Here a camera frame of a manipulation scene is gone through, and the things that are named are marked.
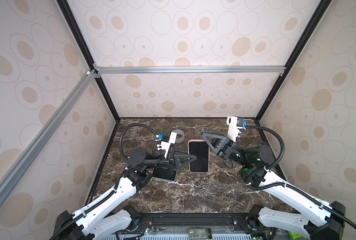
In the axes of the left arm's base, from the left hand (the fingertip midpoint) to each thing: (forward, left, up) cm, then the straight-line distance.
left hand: (196, 163), depth 51 cm
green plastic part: (-18, -47, -37) cm, 63 cm away
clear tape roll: (+44, +7, -38) cm, 59 cm away
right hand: (+4, -2, +8) cm, 9 cm away
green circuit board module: (-18, -3, -35) cm, 39 cm away
